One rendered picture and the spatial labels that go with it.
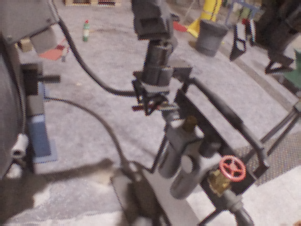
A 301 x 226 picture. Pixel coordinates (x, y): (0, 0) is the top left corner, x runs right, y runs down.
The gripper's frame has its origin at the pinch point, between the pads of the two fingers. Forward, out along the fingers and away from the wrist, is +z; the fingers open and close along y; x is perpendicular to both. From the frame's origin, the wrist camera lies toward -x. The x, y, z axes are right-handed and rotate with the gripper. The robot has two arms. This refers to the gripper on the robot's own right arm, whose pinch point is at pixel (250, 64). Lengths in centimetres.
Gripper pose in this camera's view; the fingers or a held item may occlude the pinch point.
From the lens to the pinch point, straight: 47.5
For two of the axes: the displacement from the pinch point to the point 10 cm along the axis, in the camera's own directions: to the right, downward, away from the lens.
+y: -9.7, -2.3, -0.3
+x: -2.0, 9.1, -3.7
